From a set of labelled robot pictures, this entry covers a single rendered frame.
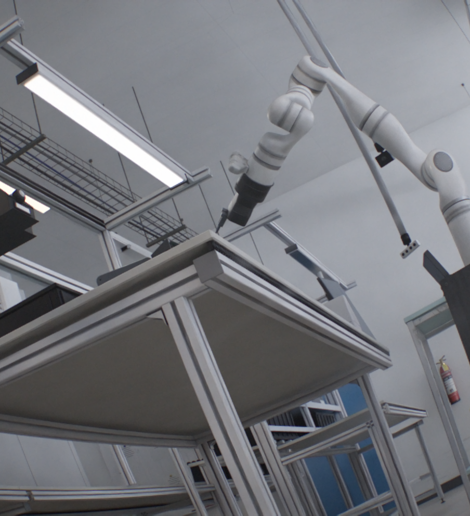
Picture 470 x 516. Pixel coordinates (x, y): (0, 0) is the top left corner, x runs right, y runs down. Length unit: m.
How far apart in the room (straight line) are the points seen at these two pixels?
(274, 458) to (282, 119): 3.04
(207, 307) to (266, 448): 2.89
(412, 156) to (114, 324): 0.95
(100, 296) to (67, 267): 7.37
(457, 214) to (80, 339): 0.98
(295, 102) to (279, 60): 4.78
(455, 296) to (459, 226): 0.20
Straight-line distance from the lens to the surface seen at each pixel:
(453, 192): 2.14
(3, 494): 3.30
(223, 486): 3.46
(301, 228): 9.10
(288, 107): 1.96
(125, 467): 4.41
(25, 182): 3.13
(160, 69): 6.30
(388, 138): 2.20
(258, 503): 1.53
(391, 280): 8.78
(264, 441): 4.76
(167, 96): 6.68
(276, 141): 1.98
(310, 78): 2.23
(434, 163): 2.16
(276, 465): 4.74
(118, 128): 2.89
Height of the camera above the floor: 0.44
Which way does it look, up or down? 19 degrees up
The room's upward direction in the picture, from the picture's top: 22 degrees counter-clockwise
